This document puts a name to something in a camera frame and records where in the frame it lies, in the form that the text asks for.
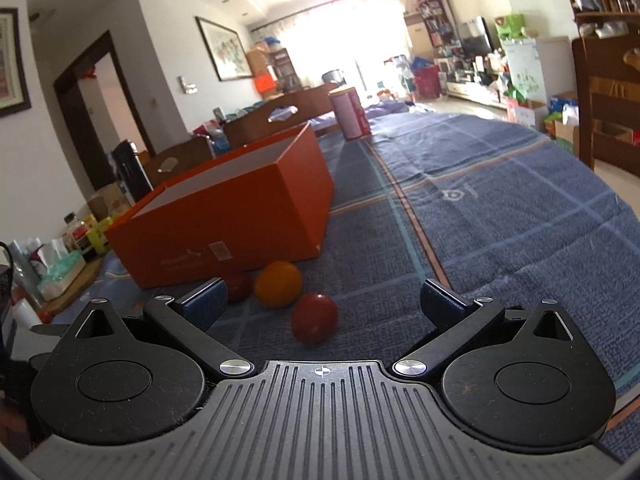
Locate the small cluttered bookshelf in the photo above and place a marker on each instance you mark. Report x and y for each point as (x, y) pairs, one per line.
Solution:
(275, 67)

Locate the open brown cardboard box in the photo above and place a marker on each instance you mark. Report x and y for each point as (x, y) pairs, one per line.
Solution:
(567, 132)

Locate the tall dark bookshelf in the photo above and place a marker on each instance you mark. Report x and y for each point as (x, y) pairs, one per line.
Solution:
(440, 25)

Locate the red plastic basket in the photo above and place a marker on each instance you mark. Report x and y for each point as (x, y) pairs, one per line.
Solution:
(427, 84)

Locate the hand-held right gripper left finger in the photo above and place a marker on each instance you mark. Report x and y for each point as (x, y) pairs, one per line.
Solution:
(202, 302)

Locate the dark glass bottle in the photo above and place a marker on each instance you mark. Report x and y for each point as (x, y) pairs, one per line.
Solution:
(77, 235)

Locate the red cylindrical can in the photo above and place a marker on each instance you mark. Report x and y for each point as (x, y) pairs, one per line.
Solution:
(350, 115)

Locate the wooden chair with slatted back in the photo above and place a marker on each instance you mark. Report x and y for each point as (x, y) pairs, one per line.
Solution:
(607, 95)

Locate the green tissue pack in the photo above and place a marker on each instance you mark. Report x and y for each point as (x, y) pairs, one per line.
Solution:
(60, 275)

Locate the wooden chair with cutout back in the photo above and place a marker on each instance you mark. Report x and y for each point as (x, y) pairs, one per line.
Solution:
(255, 122)

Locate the red tomato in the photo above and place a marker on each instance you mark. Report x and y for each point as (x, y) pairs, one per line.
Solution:
(315, 319)

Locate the red apple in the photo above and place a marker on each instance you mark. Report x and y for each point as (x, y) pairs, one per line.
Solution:
(240, 287)

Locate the purple cloth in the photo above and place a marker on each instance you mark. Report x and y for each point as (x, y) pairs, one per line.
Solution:
(390, 109)

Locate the framed floral wall picture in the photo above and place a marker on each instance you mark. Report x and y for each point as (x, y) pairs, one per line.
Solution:
(225, 47)

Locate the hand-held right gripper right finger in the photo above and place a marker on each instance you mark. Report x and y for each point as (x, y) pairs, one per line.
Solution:
(442, 305)

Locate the white box with green print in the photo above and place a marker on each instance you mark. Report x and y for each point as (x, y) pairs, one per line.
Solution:
(525, 115)

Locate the orange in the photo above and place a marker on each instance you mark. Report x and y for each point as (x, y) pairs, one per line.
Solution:
(277, 285)

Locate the white chest freezer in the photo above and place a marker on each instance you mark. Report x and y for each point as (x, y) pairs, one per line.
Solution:
(537, 67)

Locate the blue patterned tablecloth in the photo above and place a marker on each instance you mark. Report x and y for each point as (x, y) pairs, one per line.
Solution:
(500, 220)

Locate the orange cardboard box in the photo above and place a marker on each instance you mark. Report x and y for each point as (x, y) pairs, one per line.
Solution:
(240, 210)

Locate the black office chair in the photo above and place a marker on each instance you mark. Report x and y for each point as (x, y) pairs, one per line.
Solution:
(334, 77)

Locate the white television stand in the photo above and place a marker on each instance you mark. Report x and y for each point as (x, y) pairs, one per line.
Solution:
(470, 89)

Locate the black television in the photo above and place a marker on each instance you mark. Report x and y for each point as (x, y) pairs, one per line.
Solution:
(475, 40)

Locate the dark framed wall picture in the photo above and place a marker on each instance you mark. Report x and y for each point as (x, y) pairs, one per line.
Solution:
(12, 60)

